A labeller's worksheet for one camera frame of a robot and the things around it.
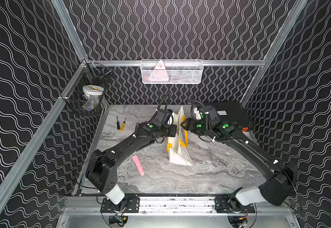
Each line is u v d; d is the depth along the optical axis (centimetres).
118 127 106
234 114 108
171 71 130
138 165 88
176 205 76
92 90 80
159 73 90
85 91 81
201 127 64
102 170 43
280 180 39
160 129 63
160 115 64
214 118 58
